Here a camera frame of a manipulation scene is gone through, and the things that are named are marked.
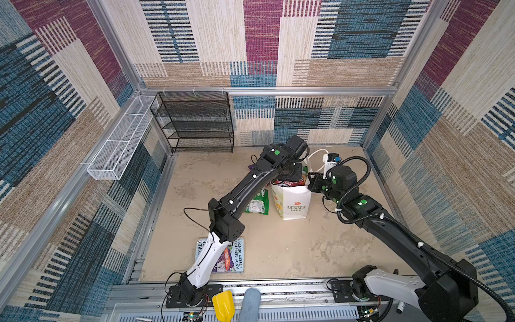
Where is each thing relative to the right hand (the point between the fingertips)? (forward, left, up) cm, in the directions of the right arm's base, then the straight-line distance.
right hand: (307, 177), depth 78 cm
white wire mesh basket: (+20, +84, -4) cm, 87 cm away
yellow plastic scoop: (-38, +32, -22) cm, 55 cm away
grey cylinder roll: (-39, +23, -19) cm, 49 cm away
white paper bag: (-7, +6, -7) cm, 12 cm away
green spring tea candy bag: (+1, +19, -21) cm, 29 cm away
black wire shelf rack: (+45, +53, -6) cm, 69 cm away
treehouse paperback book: (-23, +31, -21) cm, 44 cm away
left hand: (+3, +3, -2) cm, 5 cm away
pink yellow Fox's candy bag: (0, +6, -3) cm, 7 cm away
